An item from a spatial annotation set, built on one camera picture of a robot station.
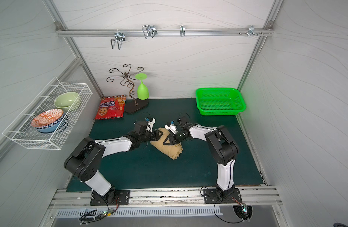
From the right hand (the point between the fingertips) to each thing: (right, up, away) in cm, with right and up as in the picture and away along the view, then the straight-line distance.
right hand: (166, 143), depth 91 cm
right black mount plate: (+26, -24, -17) cm, 40 cm away
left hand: (-3, +6, +1) cm, 7 cm away
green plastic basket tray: (+44, +29, +28) cm, 60 cm away
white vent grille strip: (-10, -30, -20) cm, 38 cm away
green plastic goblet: (-16, +33, +4) cm, 37 cm away
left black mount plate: (-23, -25, -17) cm, 38 cm away
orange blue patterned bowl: (-52, +17, -27) cm, 61 cm away
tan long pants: (+5, -3, -8) cm, 10 cm away
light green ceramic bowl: (-51, +26, -17) cm, 60 cm away
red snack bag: (-45, +24, +20) cm, 55 cm away
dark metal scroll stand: (-30, +25, +23) cm, 45 cm away
